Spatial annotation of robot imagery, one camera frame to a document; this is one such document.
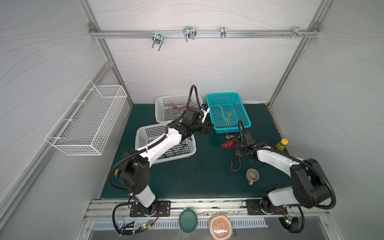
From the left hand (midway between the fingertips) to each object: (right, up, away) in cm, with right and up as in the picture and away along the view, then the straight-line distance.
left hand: (211, 121), depth 83 cm
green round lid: (-12, -41, -21) cm, 48 cm away
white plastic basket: (-35, +13, +31) cm, 49 cm away
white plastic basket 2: (-14, -17, +13) cm, 25 cm away
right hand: (+21, -16, +9) cm, 28 cm away
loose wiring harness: (-40, -51, -14) cm, 66 cm away
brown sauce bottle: (+38, -13, -3) cm, 40 cm away
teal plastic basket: (+16, +8, +35) cm, 40 cm away
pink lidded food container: (+3, -48, -17) cm, 51 cm away
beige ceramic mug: (+24, -31, +1) cm, 39 cm away
